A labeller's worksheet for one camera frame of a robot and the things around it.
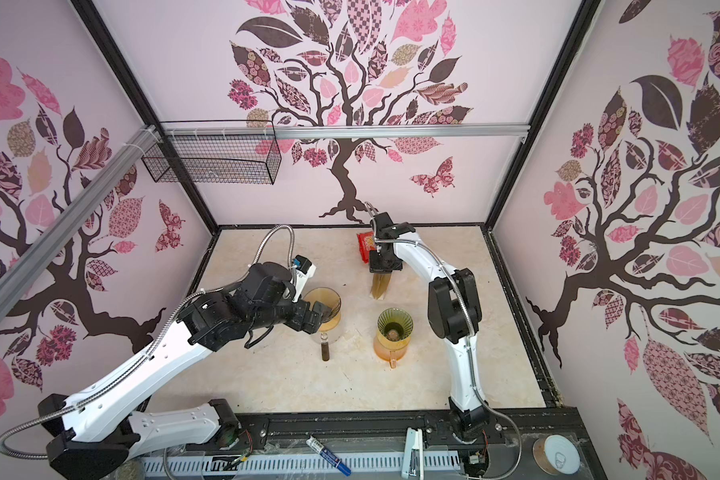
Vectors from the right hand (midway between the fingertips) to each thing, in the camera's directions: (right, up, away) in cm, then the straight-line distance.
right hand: (379, 265), depth 97 cm
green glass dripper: (+4, -16, -15) cm, 22 cm away
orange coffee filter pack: (0, -6, -1) cm, 6 cm away
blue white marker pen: (-16, -43, -26) cm, 53 cm away
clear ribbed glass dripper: (-15, -8, -16) cm, 23 cm away
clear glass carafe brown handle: (-16, -19, -17) cm, 30 cm away
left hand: (-17, -9, -28) cm, 34 cm away
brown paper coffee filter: (-15, -8, -16) cm, 24 cm away
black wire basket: (-52, +37, -2) cm, 64 cm away
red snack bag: (-4, +8, +13) cm, 16 cm away
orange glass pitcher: (+3, -23, -16) cm, 28 cm away
